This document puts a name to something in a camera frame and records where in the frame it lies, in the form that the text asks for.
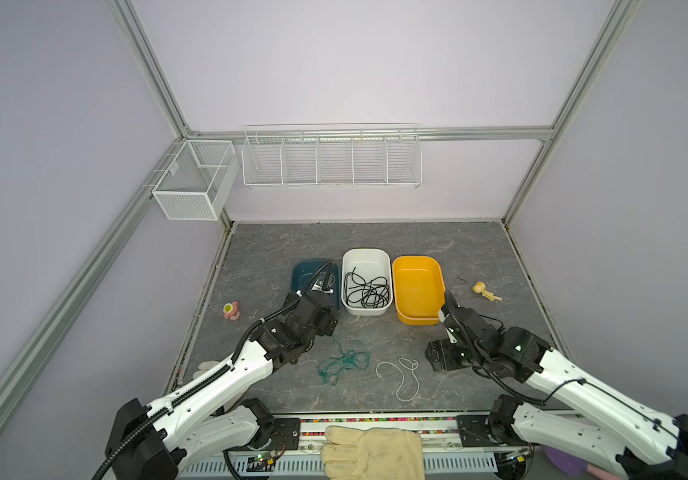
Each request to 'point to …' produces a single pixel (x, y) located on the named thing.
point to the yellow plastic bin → (419, 289)
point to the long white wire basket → (332, 155)
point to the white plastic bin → (370, 262)
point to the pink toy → (231, 310)
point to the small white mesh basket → (196, 183)
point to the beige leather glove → (372, 454)
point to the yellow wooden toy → (480, 287)
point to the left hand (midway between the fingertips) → (314, 305)
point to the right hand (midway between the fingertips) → (440, 353)
